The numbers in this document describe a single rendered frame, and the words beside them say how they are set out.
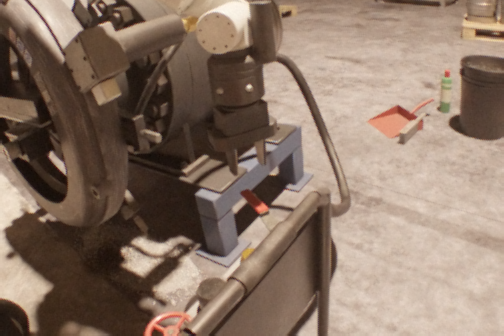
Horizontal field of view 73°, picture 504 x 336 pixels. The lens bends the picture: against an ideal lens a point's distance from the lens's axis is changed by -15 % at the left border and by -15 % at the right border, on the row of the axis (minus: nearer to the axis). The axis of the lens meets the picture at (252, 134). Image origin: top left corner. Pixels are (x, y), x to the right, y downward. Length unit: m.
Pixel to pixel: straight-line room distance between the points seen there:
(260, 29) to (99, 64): 0.33
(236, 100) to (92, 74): 0.30
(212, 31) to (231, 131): 0.17
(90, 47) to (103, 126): 0.19
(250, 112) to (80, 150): 0.41
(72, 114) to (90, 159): 0.11
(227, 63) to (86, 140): 0.40
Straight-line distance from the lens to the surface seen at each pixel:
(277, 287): 0.62
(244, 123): 0.65
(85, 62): 0.78
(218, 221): 1.23
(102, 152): 0.89
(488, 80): 1.97
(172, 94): 1.14
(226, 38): 0.57
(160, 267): 1.36
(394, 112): 2.29
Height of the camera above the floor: 0.91
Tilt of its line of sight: 26 degrees down
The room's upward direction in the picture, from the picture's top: 7 degrees counter-clockwise
